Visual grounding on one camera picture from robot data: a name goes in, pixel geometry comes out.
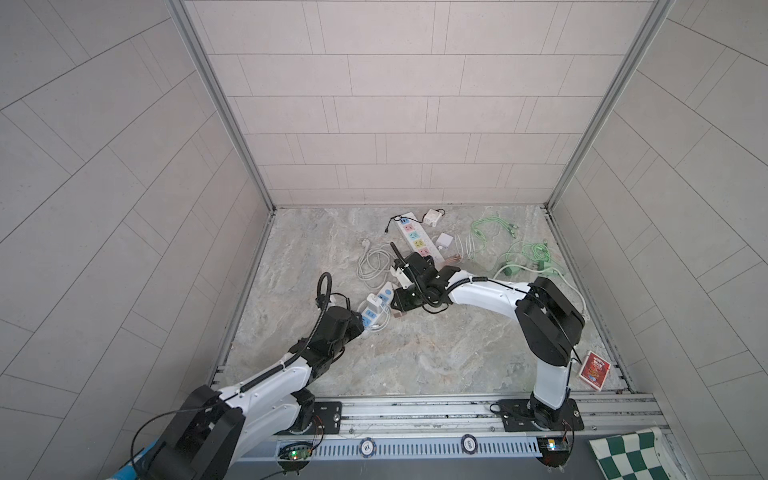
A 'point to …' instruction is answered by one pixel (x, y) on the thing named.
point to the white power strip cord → (373, 264)
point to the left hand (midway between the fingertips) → (367, 313)
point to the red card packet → (595, 370)
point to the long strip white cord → (545, 271)
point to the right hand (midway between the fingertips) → (393, 305)
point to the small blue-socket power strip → (385, 295)
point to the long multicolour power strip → (416, 239)
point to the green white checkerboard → (636, 455)
